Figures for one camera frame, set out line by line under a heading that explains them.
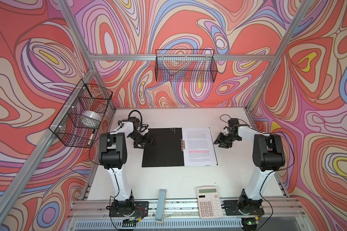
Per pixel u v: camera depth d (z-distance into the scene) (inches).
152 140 34.6
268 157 20.5
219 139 34.6
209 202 29.0
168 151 37.8
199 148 37.7
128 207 26.0
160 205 28.9
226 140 34.1
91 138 28.5
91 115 29.0
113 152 21.3
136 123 30.3
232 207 28.9
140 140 34.0
